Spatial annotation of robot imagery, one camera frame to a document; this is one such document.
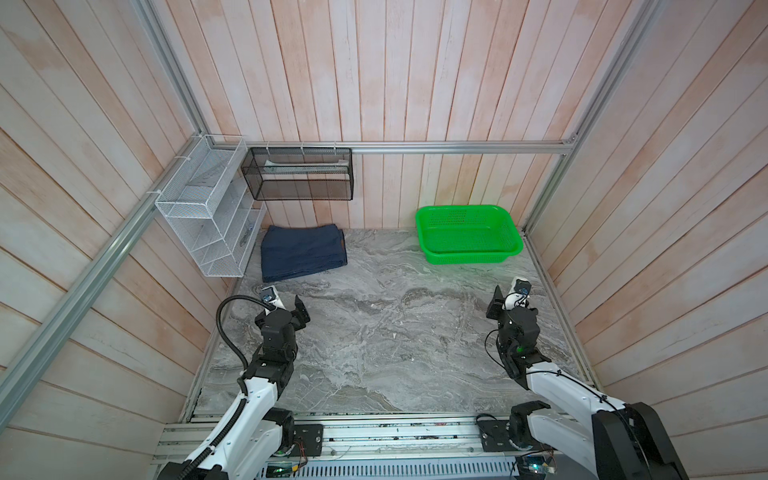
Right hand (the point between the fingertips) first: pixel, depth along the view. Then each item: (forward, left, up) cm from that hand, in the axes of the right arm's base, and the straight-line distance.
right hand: (506, 287), depth 84 cm
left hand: (-7, +63, -1) cm, 64 cm away
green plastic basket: (+35, +2, -15) cm, 38 cm away
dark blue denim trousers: (+24, +71, -13) cm, 76 cm away
